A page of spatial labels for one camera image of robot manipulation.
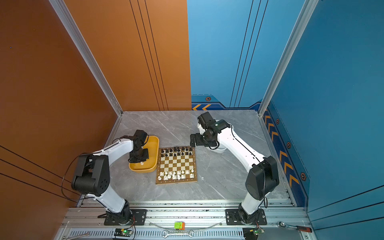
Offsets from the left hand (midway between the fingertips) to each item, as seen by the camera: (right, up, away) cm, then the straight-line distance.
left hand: (143, 158), depth 93 cm
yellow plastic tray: (+4, -4, -1) cm, 6 cm away
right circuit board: (+60, -31, -22) cm, 71 cm away
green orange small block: (+25, -26, -23) cm, 43 cm away
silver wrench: (+19, -30, -23) cm, 42 cm away
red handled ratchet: (+73, -26, -23) cm, 81 cm away
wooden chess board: (+21, -3, -3) cm, 22 cm away
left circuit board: (-2, -31, -22) cm, 38 cm away
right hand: (+33, +10, -11) cm, 36 cm away
